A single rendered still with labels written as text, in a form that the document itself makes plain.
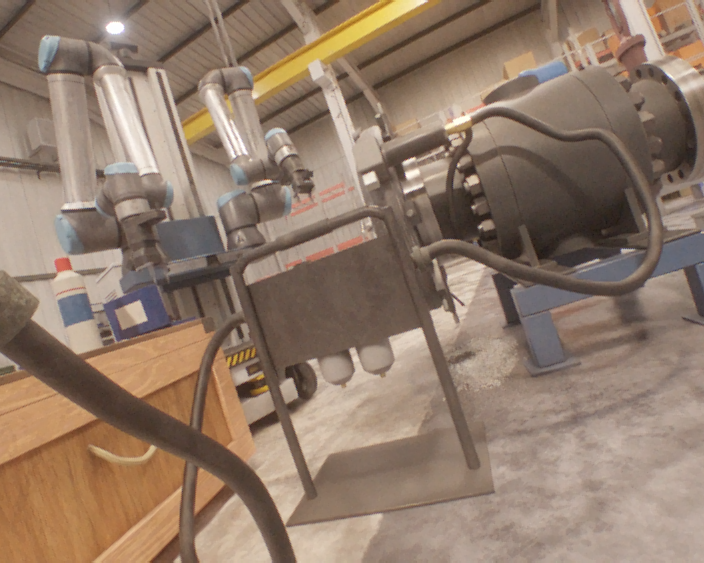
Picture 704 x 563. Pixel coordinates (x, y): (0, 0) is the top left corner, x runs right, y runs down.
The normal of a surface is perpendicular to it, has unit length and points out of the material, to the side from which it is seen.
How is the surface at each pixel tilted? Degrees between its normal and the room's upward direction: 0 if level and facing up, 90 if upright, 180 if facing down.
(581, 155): 96
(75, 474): 90
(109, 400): 109
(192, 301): 90
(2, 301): 96
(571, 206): 126
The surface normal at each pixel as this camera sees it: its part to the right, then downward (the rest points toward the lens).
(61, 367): 0.79, 0.04
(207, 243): 0.66, -0.26
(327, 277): -0.27, 0.05
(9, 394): 0.91, -0.33
